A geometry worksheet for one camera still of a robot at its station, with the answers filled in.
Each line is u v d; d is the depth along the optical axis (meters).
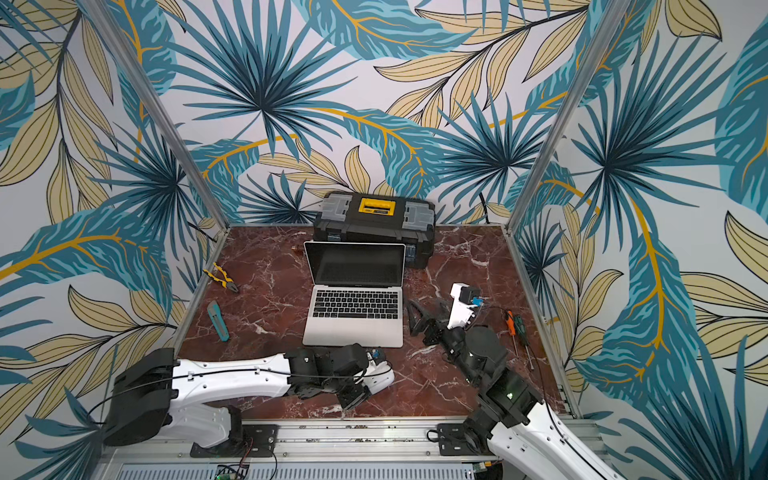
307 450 0.74
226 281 1.01
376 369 0.70
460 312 0.58
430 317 0.58
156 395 0.41
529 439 0.48
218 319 0.93
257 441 0.72
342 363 0.59
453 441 0.70
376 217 1.00
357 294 1.00
